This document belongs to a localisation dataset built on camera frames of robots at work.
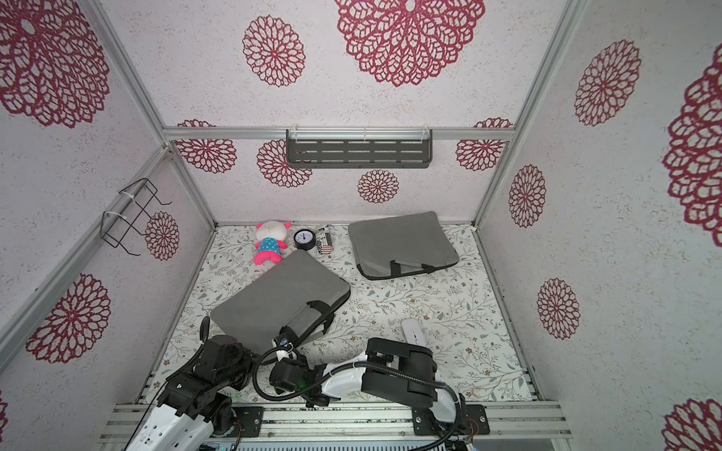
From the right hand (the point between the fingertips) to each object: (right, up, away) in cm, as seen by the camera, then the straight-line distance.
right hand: (271, 366), depth 82 cm
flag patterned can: (+12, +38, +30) cm, 50 cm away
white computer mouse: (+43, +8, +6) cm, 44 cm away
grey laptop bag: (+4, +18, +12) cm, 22 cm away
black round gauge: (+4, +38, +31) cm, 49 cm away
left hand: (-2, +3, 0) cm, 4 cm away
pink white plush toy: (-8, +36, +22) cm, 43 cm away
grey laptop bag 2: (+43, +36, +31) cm, 64 cm away
